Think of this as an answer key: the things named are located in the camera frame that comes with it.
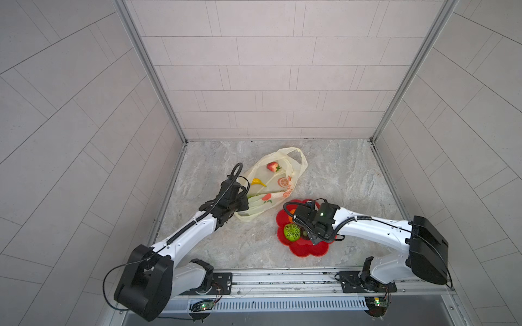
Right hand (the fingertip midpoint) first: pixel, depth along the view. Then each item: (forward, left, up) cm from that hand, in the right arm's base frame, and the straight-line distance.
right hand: (321, 234), depth 80 cm
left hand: (+16, +29, +5) cm, 33 cm away
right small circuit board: (-24, -14, -4) cm, 28 cm away
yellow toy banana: (+27, +25, +1) cm, 37 cm away
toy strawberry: (+33, +17, +3) cm, 38 cm away
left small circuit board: (-20, +44, +1) cm, 48 cm away
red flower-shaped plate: (-3, +7, -3) cm, 9 cm away
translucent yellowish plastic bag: (+29, +18, -1) cm, 34 cm away
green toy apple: (0, +12, +4) cm, 13 cm away
